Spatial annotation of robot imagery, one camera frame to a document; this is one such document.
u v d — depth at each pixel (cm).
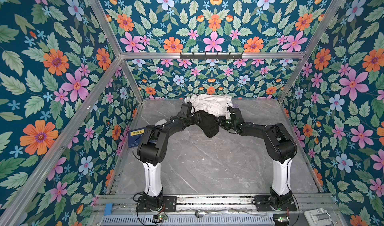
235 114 80
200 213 69
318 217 69
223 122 89
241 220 77
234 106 110
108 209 74
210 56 93
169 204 74
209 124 99
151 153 52
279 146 55
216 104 104
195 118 90
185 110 80
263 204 73
